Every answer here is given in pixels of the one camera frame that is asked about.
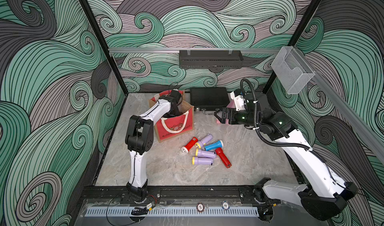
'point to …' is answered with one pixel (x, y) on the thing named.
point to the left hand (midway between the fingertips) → (173, 115)
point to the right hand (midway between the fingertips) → (220, 114)
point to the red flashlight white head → (185, 149)
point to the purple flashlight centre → (200, 144)
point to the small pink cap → (217, 121)
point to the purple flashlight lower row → (200, 160)
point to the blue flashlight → (218, 144)
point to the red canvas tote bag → (168, 127)
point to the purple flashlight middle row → (201, 152)
